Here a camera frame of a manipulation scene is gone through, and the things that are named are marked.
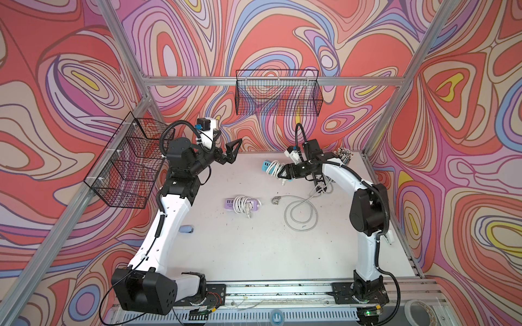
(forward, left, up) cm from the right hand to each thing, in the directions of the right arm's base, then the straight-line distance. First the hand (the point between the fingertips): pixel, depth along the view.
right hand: (285, 179), depth 93 cm
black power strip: (-1, -18, -8) cm, 20 cm away
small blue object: (-19, +45, -9) cm, 50 cm away
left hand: (-5, +20, +30) cm, 36 cm away
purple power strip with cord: (-10, +20, -5) cm, 23 cm away
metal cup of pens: (+10, -29, +5) cm, 31 cm away
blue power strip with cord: (+3, +6, +5) cm, 8 cm away
